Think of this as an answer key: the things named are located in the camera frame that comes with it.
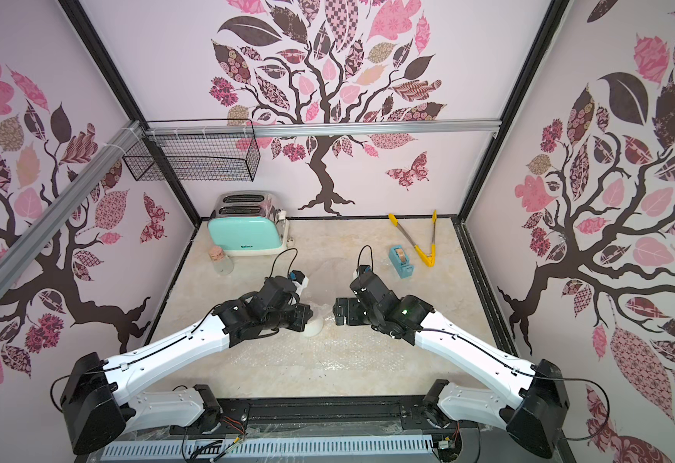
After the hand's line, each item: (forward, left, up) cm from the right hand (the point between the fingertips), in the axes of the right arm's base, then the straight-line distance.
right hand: (345, 306), depth 76 cm
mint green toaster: (+33, +34, 0) cm, 47 cm away
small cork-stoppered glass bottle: (+24, +44, -12) cm, 52 cm away
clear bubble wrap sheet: (-9, +1, -17) cm, 20 cm away
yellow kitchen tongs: (+26, -32, -15) cm, 44 cm away
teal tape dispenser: (+24, -20, -13) cm, 34 cm away
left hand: (-2, +10, -4) cm, 11 cm away
